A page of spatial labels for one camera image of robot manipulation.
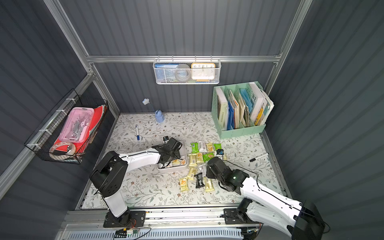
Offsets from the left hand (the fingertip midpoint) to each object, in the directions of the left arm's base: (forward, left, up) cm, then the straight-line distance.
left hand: (175, 153), depth 94 cm
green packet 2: (-2, -20, -1) cm, 20 cm away
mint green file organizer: (+36, -44, +23) cm, 61 cm away
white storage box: (-13, +3, +9) cm, 16 cm away
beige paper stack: (+22, -43, +16) cm, 50 cm away
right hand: (-12, -22, +7) cm, 27 cm away
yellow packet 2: (-2, -11, -2) cm, 12 cm away
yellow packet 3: (-2, -16, -2) cm, 16 cm away
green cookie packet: (+6, -28, -1) cm, 29 cm away
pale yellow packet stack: (+6, -23, -2) cm, 24 cm away
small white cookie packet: (+6, -18, -2) cm, 19 cm away
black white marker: (-2, -54, -2) cm, 54 cm away
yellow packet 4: (-12, -11, -3) cm, 16 cm away
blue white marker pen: (+15, +28, -2) cm, 32 cm away
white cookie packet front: (-6, -2, -1) cm, 6 cm away
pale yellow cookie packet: (-19, -6, -2) cm, 20 cm away
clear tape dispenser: (-12, +47, +25) cm, 55 cm away
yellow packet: (-20, -20, -2) cm, 29 cm away
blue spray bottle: (+30, +14, +3) cm, 33 cm away
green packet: (+6, -13, -2) cm, 14 cm away
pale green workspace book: (+21, -30, +19) cm, 41 cm away
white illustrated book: (+26, -56, +19) cm, 64 cm away
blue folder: (+18, -36, +13) cm, 42 cm away
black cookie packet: (-18, -15, -1) cm, 24 cm away
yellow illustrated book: (+22, -57, +8) cm, 62 cm away
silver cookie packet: (-10, -17, -2) cm, 20 cm away
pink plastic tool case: (-1, +45, +27) cm, 53 cm away
